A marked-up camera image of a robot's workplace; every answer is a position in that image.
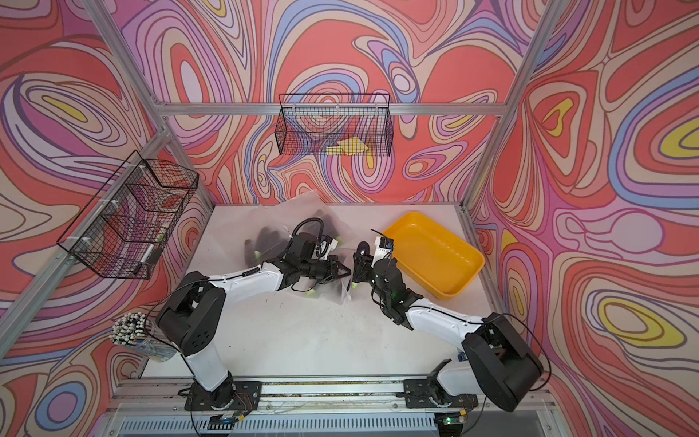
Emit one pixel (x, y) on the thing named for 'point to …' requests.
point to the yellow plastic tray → (435, 259)
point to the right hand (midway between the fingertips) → (358, 261)
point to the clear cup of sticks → (138, 331)
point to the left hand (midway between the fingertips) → (354, 274)
